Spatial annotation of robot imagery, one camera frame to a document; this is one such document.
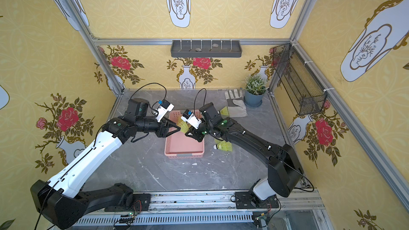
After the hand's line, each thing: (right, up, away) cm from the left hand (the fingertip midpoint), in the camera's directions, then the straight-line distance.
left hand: (179, 127), depth 72 cm
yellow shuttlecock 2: (+23, -13, +15) cm, 31 cm away
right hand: (+3, -4, +6) cm, 8 cm away
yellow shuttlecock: (+2, 0, +2) cm, 3 cm away
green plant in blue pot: (+43, +20, +29) cm, 55 cm away
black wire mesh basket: (+64, +14, +10) cm, 66 cm away
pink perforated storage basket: (-4, -14, +23) cm, 27 cm away
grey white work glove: (+32, +10, +39) cm, 52 cm away
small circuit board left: (-24, -42, +1) cm, 48 cm away
